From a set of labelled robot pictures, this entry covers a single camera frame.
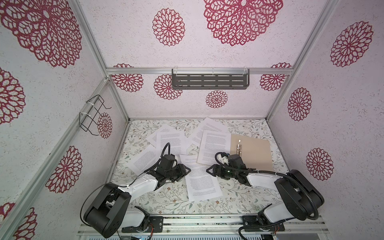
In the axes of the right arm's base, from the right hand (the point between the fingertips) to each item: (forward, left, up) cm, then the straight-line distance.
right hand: (210, 170), depth 88 cm
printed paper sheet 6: (+35, +32, -3) cm, 48 cm away
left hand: (-3, +12, +1) cm, 13 cm away
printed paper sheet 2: (-7, +5, -5) cm, 10 cm away
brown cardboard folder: (+16, -31, -5) cm, 35 cm away
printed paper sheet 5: (+26, +23, -4) cm, 35 cm away
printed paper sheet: (+23, -2, -5) cm, 24 cm away
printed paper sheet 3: (+8, +42, -3) cm, 43 cm away
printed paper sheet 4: (+32, +9, -5) cm, 34 cm away
